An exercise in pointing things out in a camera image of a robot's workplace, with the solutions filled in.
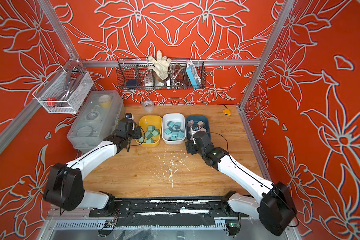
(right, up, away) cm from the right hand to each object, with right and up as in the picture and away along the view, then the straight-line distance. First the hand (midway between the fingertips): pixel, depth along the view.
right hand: (190, 140), depth 81 cm
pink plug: (+10, +8, +25) cm, 28 cm away
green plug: (-26, +5, +21) cm, 33 cm away
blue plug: (-7, +8, +25) cm, 28 cm away
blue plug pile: (-8, +2, +19) cm, 21 cm away
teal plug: (-14, +4, +19) cm, 24 cm away
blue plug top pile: (-12, +9, +25) cm, 29 cm away
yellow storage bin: (-25, +11, +23) cm, 36 cm away
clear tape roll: (-32, +23, +39) cm, 55 cm away
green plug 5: (-31, -2, +14) cm, 34 cm away
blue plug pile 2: (-11, -1, +17) cm, 20 cm away
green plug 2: (-22, +3, +19) cm, 30 cm away
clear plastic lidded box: (-58, +14, +11) cm, 61 cm away
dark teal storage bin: (+2, +8, -11) cm, 14 cm away
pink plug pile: (+2, +9, +22) cm, 24 cm away
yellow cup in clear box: (-57, +24, +19) cm, 65 cm away
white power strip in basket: (-26, +37, +13) cm, 47 cm away
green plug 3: (-27, +1, +18) cm, 32 cm away
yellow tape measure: (+31, +17, +33) cm, 48 cm away
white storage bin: (-10, +5, +23) cm, 25 cm away
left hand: (-33, +7, +8) cm, 34 cm away
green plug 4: (-27, -3, +20) cm, 33 cm away
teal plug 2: (-4, +1, +19) cm, 19 cm away
